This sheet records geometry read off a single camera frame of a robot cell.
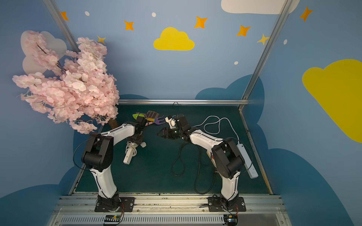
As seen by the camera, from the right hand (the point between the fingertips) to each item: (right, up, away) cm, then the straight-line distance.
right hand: (161, 133), depth 86 cm
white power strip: (-21, -15, 0) cm, 26 cm away
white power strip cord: (-20, -8, +3) cm, 22 cm away
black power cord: (+23, -22, -1) cm, 32 cm away
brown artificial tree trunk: (-33, +6, +5) cm, 34 cm away
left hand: (-20, -4, +11) cm, 23 cm away
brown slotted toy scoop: (-12, +13, +28) cm, 33 cm away
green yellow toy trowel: (-25, +12, +28) cm, 40 cm away
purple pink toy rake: (-7, +7, +25) cm, 27 cm away
